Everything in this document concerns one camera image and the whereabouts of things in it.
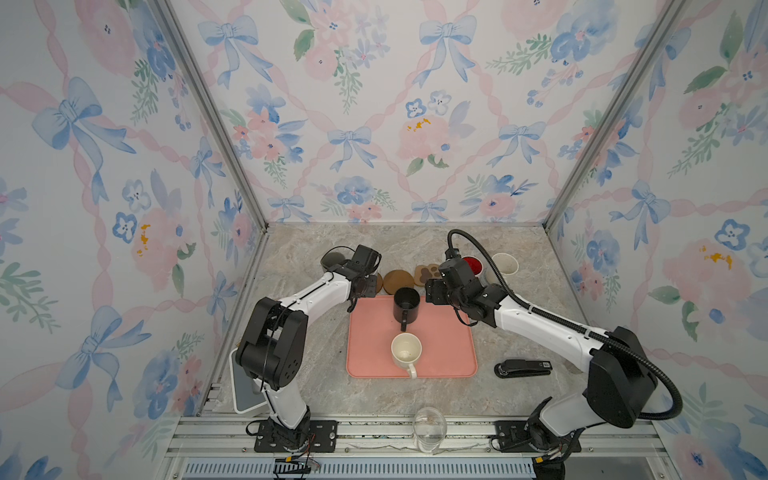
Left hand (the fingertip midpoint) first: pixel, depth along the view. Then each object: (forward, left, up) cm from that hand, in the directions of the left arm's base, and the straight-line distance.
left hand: (365, 282), depth 94 cm
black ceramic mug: (-5, -13, -5) cm, 15 cm away
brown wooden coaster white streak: (+5, -4, -7) cm, 10 cm away
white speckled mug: (+9, -47, -1) cm, 48 cm away
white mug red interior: (+7, -36, -1) cm, 37 cm away
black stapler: (-24, -42, -7) cm, 49 cm away
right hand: (-4, -21, +6) cm, 22 cm away
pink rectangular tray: (-13, -24, -6) cm, 28 cm away
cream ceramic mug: (-19, -13, -6) cm, 24 cm away
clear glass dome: (-39, -18, -9) cm, 44 cm away
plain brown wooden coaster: (+6, -10, -7) cm, 14 cm away
